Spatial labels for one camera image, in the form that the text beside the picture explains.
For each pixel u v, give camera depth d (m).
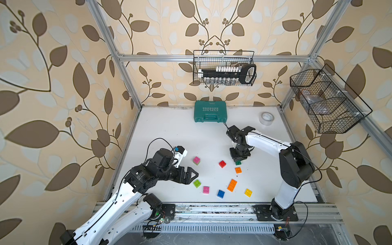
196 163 0.91
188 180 0.59
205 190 0.80
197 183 0.83
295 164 0.47
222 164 0.89
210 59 0.91
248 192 0.81
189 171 0.60
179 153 0.64
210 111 1.12
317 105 0.70
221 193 0.79
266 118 1.12
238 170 0.87
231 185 0.83
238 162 0.86
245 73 0.84
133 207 0.60
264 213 0.73
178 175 0.60
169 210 0.75
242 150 0.75
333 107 0.73
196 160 0.89
